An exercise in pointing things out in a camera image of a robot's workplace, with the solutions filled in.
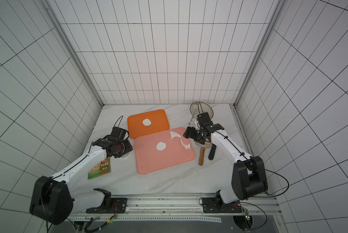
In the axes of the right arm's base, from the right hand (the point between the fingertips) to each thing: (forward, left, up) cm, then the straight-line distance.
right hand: (184, 136), depth 86 cm
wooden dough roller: (-4, -12, -12) cm, 17 cm away
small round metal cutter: (-15, +31, +3) cm, 35 cm away
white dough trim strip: (+9, +7, -12) cm, 17 cm away
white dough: (-1, +15, -12) cm, 19 cm away
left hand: (-9, +34, -4) cm, 35 cm away
